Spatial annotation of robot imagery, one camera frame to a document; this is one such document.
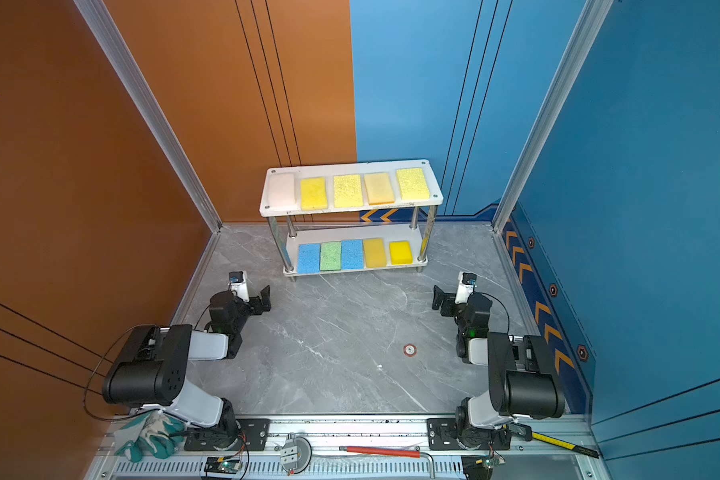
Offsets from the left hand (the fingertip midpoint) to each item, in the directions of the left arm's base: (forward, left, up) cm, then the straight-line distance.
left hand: (254, 284), depth 94 cm
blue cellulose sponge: (+10, -16, +1) cm, 19 cm away
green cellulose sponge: (+11, -23, +2) cm, 26 cm away
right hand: (-1, -61, +1) cm, 61 cm away
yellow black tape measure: (-39, -77, -5) cm, 86 cm away
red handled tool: (-43, -43, -7) cm, 61 cm away
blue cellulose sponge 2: (+11, -31, +2) cm, 33 cm away
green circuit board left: (-46, -2, -9) cm, 47 cm away
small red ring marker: (-18, -49, -6) cm, 53 cm away
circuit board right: (-45, -66, -6) cm, 80 cm away
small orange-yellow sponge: (+13, -38, +1) cm, 41 cm away
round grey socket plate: (-45, -21, +1) cm, 50 cm away
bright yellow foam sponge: (+13, -47, 0) cm, 49 cm away
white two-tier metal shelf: (+25, -55, -1) cm, 60 cm away
